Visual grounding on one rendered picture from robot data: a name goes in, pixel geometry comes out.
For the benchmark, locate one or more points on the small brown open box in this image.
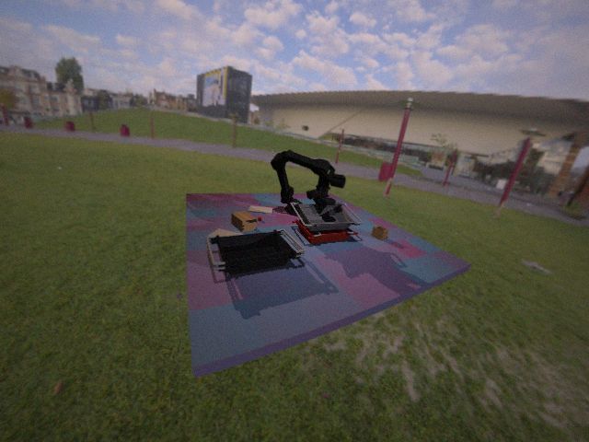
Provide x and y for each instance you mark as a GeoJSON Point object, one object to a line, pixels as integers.
{"type": "Point", "coordinates": [379, 232]}

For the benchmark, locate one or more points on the beige flat panel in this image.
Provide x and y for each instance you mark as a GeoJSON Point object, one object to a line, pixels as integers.
{"type": "Point", "coordinates": [224, 233]}
{"type": "Point", "coordinates": [260, 209]}

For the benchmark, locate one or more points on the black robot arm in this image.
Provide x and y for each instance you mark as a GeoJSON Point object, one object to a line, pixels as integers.
{"type": "Point", "coordinates": [319, 166]}

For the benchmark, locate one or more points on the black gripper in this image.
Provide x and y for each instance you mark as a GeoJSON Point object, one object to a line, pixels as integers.
{"type": "Point", "coordinates": [324, 201]}

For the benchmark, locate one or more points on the brown cardboard box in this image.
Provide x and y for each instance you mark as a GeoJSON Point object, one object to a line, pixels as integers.
{"type": "Point", "coordinates": [244, 221]}

